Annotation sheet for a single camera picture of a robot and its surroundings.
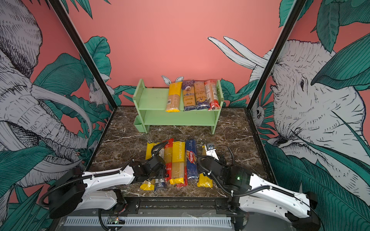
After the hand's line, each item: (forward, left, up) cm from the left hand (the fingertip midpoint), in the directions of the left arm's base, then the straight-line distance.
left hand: (164, 171), depth 84 cm
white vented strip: (-25, -9, -2) cm, 27 cm away
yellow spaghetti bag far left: (-8, +8, +1) cm, 11 cm away
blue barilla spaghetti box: (+6, -17, +1) cm, 18 cm away
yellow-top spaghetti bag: (+34, -7, +28) cm, 45 cm away
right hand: (-1, -22, +18) cm, 28 cm away
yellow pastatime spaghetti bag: (+3, -8, +3) cm, 10 cm away
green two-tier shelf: (+31, +7, +25) cm, 40 cm away
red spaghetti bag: (+9, -2, 0) cm, 9 cm away
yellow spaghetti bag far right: (-7, -22, 0) cm, 23 cm away
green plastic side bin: (+32, +20, +4) cm, 38 cm away
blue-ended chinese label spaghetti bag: (+29, -23, +28) cm, 47 cm away
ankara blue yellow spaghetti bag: (+36, -16, +27) cm, 48 cm away
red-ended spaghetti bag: (+39, -30, +28) cm, 57 cm away
